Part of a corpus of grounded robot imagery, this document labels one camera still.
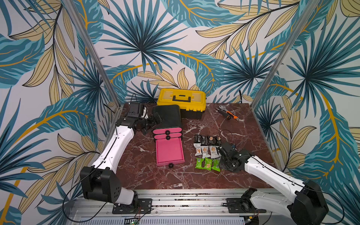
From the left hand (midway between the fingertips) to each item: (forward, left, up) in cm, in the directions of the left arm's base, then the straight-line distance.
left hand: (159, 125), depth 80 cm
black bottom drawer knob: (-15, -7, -20) cm, 26 cm away
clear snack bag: (-2, -24, -20) cm, 32 cm away
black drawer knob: (0, -4, -7) cm, 9 cm away
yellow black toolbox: (+25, -20, -6) cm, 32 cm away
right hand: (-16, -38, -17) cm, 44 cm away
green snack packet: (-14, -24, -20) cm, 34 cm away
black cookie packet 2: (+3, -29, -20) cm, 36 cm away
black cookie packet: (+3, -24, -20) cm, 32 cm away
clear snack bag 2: (-6, -29, -21) cm, 36 cm away
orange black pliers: (+28, -53, -21) cm, 63 cm away
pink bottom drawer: (-5, -5, -23) cm, 24 cm away
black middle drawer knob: (0, -4, -13) cm, 13 cm away
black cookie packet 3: (+3, -34, -21) cm, 40 cm away
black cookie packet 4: (+2, -38, -19) cm, 43 cm away
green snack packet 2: (-14, -30, -21) cm, 39 cm away
